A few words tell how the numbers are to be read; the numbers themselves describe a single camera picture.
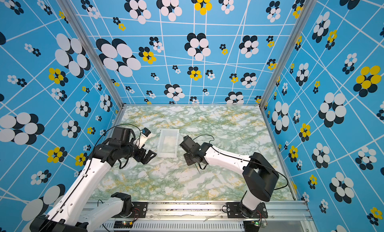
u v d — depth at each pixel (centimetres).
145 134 66
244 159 47
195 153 63
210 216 72
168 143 98
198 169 80
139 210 72
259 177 43
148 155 67
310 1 68
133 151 63
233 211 72
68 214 38
